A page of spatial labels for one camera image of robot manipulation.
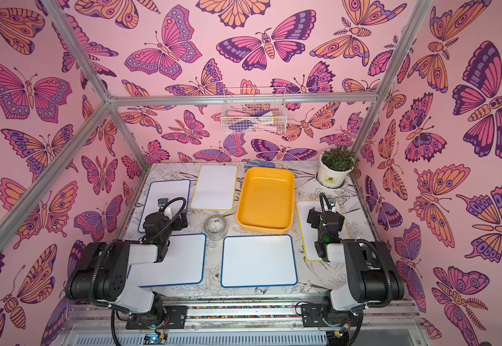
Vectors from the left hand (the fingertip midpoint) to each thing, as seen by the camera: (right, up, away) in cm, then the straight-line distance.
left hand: (176, 208), depth 94 cm
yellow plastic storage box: (+40, +3, +8) cm, 41 cm away
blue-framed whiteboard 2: (-12, +8, +18) cm, 23 cm away
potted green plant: (+71, +19, +3) cm, 73 cm away
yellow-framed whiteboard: (+58, -11, -2) cm, 59 cm away
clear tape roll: (+17, -9, +2) cm, 19 cm away
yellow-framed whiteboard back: (+14, +9, +15) cm, 23 cm away
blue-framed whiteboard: (+34, -20, -9) cm, 40 cm away
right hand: (+66, 0, -2) cm, 66 cm away
